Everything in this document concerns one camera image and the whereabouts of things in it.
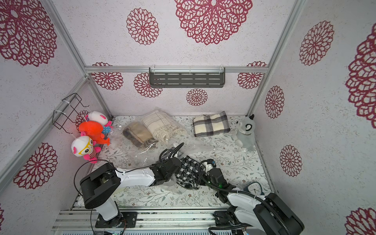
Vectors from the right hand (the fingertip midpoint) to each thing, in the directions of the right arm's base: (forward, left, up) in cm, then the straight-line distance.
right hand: (194, 173), depth 85 cm
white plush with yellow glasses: (+7, +60, +16) cm, 63 cm away
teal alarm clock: (-7, -33, -1) cm, 34 cm away
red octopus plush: (+20, +61, +15) cm, 66 cm away
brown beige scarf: (+27, +40, +2) cm, 49 cm away
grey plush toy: (+24, -31, +14) cm, 42 cm away
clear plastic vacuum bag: (+16, +28, -4) cm, 33 cm away
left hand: (+8, +11, +1) cm, 13 cm away
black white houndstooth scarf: (0, +2, +1) cm, 2 cm away
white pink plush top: (+29, +62, +17) cm, 70 cm away
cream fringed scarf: (+31, +23, +4) cm, 39 cm away
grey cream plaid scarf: (+36, -10, +1) cm, 38 cm away
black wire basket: (+14, +67, +31) cm, 75 cm away
